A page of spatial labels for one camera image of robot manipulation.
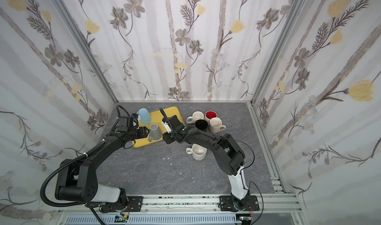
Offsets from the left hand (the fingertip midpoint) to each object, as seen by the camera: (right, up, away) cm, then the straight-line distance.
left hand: (144, 126), depth 90 cm
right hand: (+12, -3, -3) cm, 12 cm away
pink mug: (+45, 0, +6) cm, 46 cm away
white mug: (+42, +8, +15) cm, 45 cm away
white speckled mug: (+33, +7, +13) cm, 36 cm away
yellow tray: (+3, +5, +18) cm, 19 cm away
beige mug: (+33, -16, +1) cm, 37 cm away
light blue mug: (-3, +7, +12) cm, 14 cm away
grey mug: (+6, -5, +4) cm, 8 cm away
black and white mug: (+37, 0, +11) cm, 38 cm away
